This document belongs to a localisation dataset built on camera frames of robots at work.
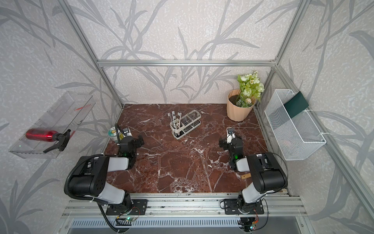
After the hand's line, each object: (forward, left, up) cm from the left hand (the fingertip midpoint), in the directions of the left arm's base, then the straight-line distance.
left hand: (132, 135), depth 93 cm
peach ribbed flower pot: (+17, -69, +5) cm, 71 cm away
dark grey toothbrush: (+10, -24, +9) cm, 27 cm away
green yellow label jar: (+1, +13, 0) cm, 13 cm away
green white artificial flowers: (+22, -76, +22) cm, 82 cm away
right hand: (+1, -63, +1) cm, 63 cm away
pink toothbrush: (+9, -31, +11) cm, 34 cm away
